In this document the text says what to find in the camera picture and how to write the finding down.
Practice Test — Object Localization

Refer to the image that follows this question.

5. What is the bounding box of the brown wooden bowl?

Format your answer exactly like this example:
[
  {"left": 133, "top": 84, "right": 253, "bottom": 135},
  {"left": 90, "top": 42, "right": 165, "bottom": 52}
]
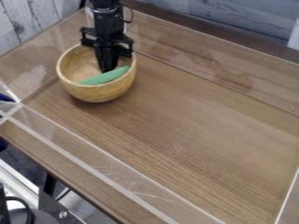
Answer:
[{"left": 57, "top": 44, "right": 137, "bottom": 103}]

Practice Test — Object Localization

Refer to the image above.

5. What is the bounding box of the black cable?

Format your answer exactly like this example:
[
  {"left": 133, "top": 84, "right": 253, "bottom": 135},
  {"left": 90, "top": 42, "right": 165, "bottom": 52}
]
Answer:
[{"left": 5, "top": 195, "right": 37, "bottom": 224}]

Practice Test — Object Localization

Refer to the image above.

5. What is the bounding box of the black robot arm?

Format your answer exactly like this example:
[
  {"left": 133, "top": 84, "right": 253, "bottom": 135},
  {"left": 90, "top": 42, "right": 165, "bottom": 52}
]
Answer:
[{"left": 81, "top": 0, "right": 135, "bottom": 73}]

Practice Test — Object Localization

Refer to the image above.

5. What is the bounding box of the grey metal bracket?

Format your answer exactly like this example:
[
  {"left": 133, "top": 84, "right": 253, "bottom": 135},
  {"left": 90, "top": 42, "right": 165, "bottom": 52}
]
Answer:
[{"left": 39, "top": 191, "right": 87, "bottom": 224}]

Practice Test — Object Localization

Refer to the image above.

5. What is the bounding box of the black table leg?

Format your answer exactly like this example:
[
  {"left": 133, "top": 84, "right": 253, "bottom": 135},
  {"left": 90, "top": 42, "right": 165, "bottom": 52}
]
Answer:
[{"left": 43, "top": 174, "right": 58, "bottom": 197}]

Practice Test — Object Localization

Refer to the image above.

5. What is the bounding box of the green rectangular block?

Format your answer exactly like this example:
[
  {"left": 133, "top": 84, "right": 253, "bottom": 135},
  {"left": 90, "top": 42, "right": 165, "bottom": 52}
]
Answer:
[{"left": 79, "top": 66, "right": 131, "bottom": 85}]

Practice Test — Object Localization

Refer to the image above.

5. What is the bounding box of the clear acrylic tray wall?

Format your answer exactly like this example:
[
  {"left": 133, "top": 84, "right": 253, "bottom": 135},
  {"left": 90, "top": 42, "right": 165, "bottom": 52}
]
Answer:
[{"left": 0, "top": 10, "right": 299, "bottom": 224}]

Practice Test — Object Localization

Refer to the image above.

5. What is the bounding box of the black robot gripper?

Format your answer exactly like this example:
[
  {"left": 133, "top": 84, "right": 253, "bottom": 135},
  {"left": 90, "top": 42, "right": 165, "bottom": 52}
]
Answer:
[{"left": 81, "top": 6, "right": 135, "bottom": 73}]

